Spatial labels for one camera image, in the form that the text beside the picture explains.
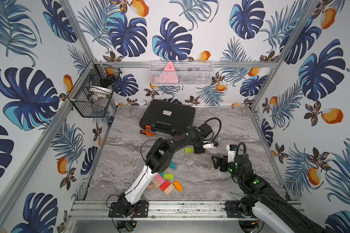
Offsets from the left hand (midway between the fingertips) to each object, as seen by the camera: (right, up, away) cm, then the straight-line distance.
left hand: (200, 146), depth 96 cm
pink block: (-25, -17, -12) cm, 33 cm away
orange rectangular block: (-15, -20, -13) cm, 28 cm away
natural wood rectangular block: (-20, -21, -16) cm, 33 cm away
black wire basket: (-65, +32, -12) cm, 73 cm away
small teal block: (-24, -15, -10) cm, 30 cm away
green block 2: (-7, -2, 0) cm, 7 cm away
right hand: (+8, -3, -14) cm, 16 cm away
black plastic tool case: (-22, +20, +11) cm, 32 cm away
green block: (-20, -16, -10) cm, 28 cm away
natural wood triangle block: (-30, -19, -16) cm, 39 cm away
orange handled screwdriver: (-36, +9, +8) cm, 38 cm away
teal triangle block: (-18, -11, -6) cm, 22 cm away
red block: (-22, -20, -14) cm, 33 cm away
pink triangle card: (-20, +45, -6) cm, 50 cm away
